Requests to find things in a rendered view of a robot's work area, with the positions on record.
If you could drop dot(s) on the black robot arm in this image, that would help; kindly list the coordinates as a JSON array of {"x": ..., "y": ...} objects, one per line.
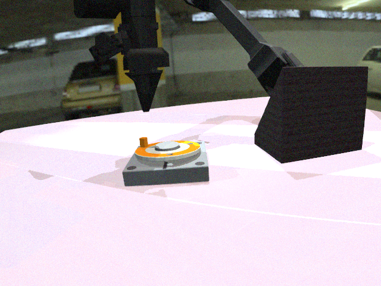
[{"x": 266, "y": 60}]

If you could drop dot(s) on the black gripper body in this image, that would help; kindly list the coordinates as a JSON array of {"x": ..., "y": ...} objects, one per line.
[{"x": 145, "y": 55}]

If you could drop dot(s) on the orange and white round plate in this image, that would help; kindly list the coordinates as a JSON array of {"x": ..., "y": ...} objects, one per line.
[{"x": 146, "y": 152}]

